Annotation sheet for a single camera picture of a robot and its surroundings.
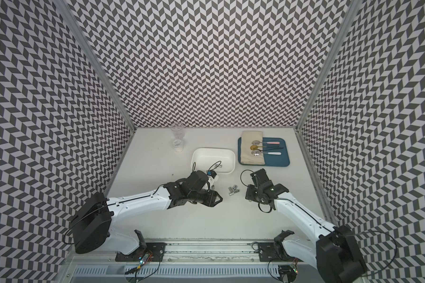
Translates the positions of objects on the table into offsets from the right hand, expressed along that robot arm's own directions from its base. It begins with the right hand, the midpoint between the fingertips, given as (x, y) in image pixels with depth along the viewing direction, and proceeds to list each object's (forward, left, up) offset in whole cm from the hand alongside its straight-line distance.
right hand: (251, 197), depth 84 cm
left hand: (-4, +16, +5) cm, 17 cm away
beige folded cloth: (+26, -1, -4) cm, 26 cm away
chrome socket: (+6, +7, -3) cm, 10 cm away
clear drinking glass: (+46, +43, 0) cm, 63 cm away
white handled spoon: (+29, -7, -3) cm, 30 cm away
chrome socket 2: (+5, +8, -4) cm, 10 cm away
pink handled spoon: (+38, -9, -4) cm, 39 cm away
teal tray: (+23, -16, -4) cm, 29 cm away
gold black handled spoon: (+33, -6, -4) cm, 34 cm away
